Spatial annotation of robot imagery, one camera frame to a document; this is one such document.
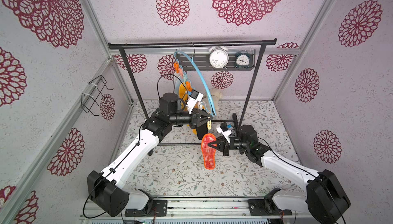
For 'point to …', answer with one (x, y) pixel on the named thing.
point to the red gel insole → (209, 152)
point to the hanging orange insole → (183, 89)
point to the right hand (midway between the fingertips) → (208, 143)
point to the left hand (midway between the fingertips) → (210, 118)
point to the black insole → (201, 130)
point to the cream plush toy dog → (216, 94)
